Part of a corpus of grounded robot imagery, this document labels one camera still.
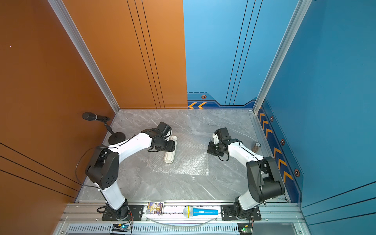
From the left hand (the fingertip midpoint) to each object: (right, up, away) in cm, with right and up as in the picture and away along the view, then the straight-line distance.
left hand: (172, 146), depth 92 cm
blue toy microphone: (+11, -28, -22) cm, 38 cm away
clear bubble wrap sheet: (+12, -7, -3) cm, 14 cm away
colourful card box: (-6, -29, -19) cm, 35 cm away
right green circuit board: (+39, -37, -21) cm, 58 cm away
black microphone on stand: (-40, +4, +7) cm, 41 cm away
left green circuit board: (-22, -36, -22) cm, 48 cm away
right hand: (+23, -2, -2) cm, 23 cm away
